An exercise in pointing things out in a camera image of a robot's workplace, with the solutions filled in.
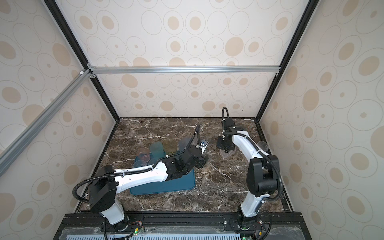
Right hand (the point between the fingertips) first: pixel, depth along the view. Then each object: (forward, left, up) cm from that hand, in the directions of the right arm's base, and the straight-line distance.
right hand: (222, 145), depth 91 cm
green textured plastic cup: (+2, +42, -8) cm, 43 cm away
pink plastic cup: (-1, +50, -7) cm, 50 cm away
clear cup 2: (-3, -3, -6) cm, 7 cm away
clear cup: (-9, +50, -5) cm, 51 cm away
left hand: (-10, +10, +10) cm, 17 cm away
